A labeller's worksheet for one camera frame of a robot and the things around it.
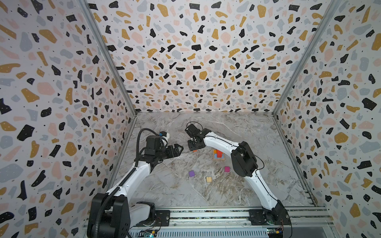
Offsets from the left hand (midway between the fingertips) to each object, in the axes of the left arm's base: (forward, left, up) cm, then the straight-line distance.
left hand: (177, 147), depth 84 cm
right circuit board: (-39, -49, -15) cm, 64 cm away
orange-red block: (+5, -10, -13) cm, 17 cm away
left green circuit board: (-39, +11, -15) cm, 43 cm away
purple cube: (-9, -8, -16) cm, 20 cm away
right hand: (+9, -6, -11) cm, 16 cm away
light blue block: (+1, -23, -13) cm, 26 cm away
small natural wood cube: (-14, -18, -14) cm, 26 cm away
